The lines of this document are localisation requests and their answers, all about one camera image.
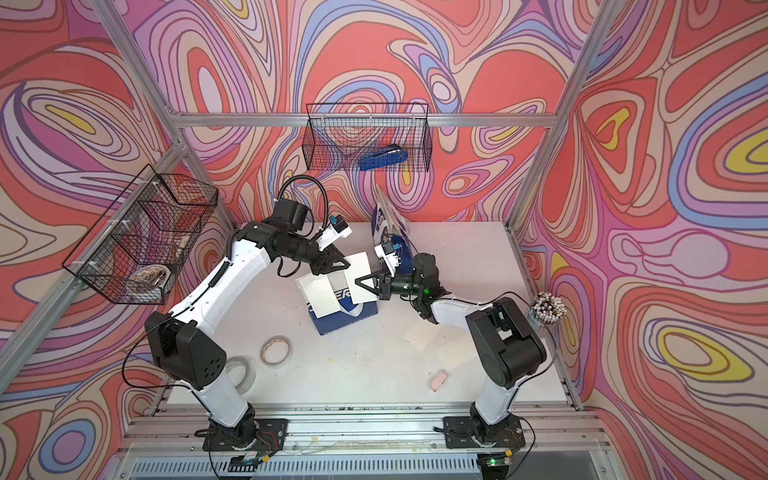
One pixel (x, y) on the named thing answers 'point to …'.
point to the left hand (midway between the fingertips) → (347, 261)
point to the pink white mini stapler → (438, 381)
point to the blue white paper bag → (389, 227)
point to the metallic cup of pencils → (546, 309)
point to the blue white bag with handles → (354, 301)
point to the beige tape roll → (276, 351)
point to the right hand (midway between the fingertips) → (358, 289)
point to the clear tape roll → (250, 377)
